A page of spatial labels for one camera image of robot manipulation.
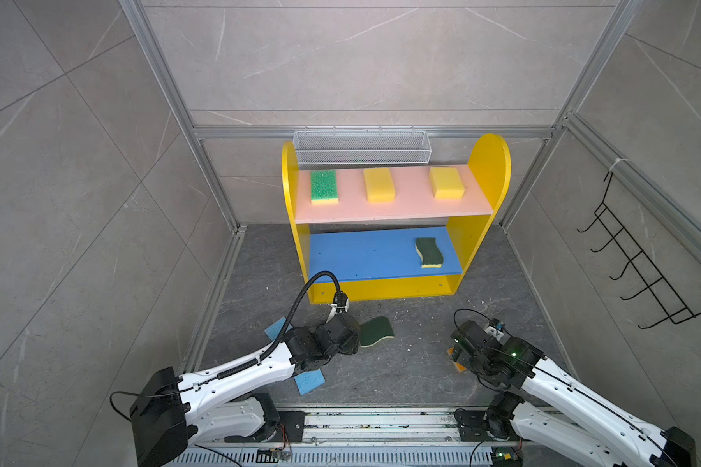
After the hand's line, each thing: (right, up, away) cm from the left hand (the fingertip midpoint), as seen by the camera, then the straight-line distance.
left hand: (353, 327), depth 79 cm
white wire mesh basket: (+3, +57, +19) cm, 60 cm away
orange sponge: (+26, -7, -10) cm, 29 cm away
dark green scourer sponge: (+6, -5, +12) cm, 14 cm away
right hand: (+32, -9, 0) cm, 33 cm away
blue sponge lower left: (-12, -16, +1) cm, 20 cm away
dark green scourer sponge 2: (+24, +20, +11) cm, 33 cm away
